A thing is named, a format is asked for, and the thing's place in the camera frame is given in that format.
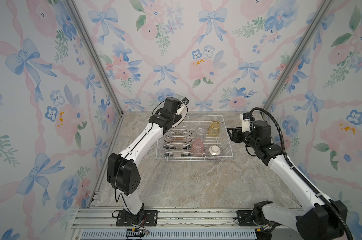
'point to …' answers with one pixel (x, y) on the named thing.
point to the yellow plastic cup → (213, 130)
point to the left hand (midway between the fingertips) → (172, 107)
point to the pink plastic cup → (197, 147)
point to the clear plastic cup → (200, 132)
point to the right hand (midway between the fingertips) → (231, 127)
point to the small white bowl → (214, 150)
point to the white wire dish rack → (192, 123)
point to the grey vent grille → (171, 234)
